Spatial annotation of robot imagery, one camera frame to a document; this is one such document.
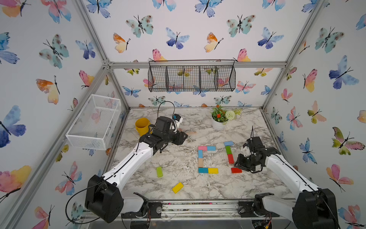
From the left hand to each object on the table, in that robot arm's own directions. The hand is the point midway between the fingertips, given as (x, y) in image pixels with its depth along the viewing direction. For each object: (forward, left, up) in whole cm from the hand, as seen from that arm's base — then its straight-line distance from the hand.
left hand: (185, 133), depth 80 cm
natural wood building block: (-8, -9, -21) cm, 25 cm away
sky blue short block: (+1, -17, -20) cm, 27 cm away
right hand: (-13, -30, -14) cm, 35 cm away
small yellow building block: (-13, -17, -22) cm, 31 cm away
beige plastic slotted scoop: (+15, -4, -21) cm, 26 cm away
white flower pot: (+16, -24, -14) cm, 32 cm away
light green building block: (-14, +16, -21) cm, 30 cm away
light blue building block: (-2, -10, -20) cm, 22 cm away
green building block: (0, -28, -21) cm, 35 cm away
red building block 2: (-15, -30, -18) cm, 38 cm away
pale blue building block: (+5, -29, -20) cm, 36 cm away
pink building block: (+2, -11, -20) cm, 23 cm away
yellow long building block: (-23, +5, -21) cm, 31 cm away
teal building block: (-13, -10, -20) cm, 26 cm away
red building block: (-5, -29, -21) cm, 36 cm away
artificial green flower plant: (+18, -23, -6) cm, 30 cm away
